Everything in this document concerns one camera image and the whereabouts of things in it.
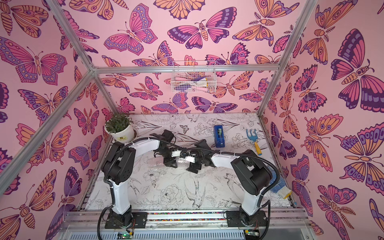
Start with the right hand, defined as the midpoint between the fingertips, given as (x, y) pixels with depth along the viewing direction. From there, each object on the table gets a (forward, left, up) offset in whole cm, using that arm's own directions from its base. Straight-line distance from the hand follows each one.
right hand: (190, 158), depth 93 cm
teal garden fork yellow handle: (+18, -45, -3) cm, 48 cm away
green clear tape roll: (+18, -19, +4) cm, 26 cm away
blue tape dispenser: (+14, -19, +2) cm, 24 cm away
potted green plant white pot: (+13, +44, +14) cm, 48 cm away
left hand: (-1, +9, -3) cm, 9 cm away
